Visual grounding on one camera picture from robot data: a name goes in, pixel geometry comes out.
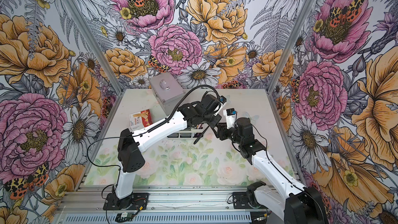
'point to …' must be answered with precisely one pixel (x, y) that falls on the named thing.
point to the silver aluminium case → (168, 92)
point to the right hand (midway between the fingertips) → (214, 128)
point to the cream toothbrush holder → (193, 134)
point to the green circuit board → (123, 216)
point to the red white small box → (139, 120)
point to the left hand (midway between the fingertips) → (213, 119)
